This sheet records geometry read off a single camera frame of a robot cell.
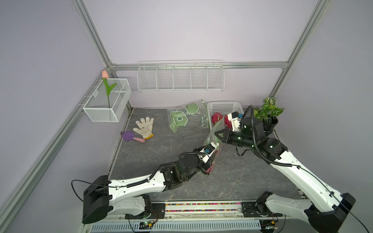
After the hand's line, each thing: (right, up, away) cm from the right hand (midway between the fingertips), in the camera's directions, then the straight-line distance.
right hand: (214, 132), depth 68 cm
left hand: (0, -8, +1) cm, 8 cm away
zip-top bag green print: (-10, +9, +37) cm, 40 cm away
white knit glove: (-45, 0, +40) cm, 61 cm away
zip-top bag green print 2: (0, -3, +3) cm, 5 cm away
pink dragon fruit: (+7, +8, +36) cm, 38 cm away
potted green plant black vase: (+34, +10, +15) cm, 38 cm away
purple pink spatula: (-59, -6, +39) cm, 71 cm away
